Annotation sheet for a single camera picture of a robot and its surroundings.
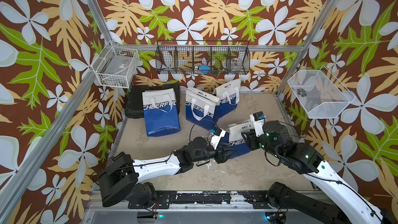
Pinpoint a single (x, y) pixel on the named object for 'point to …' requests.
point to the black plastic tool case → (134, 107)
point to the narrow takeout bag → (200, 109)
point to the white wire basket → (116, 67)
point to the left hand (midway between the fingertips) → (234, 147)
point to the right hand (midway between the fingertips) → (243, 131)
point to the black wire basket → (202, 57)
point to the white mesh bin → (321, 94)
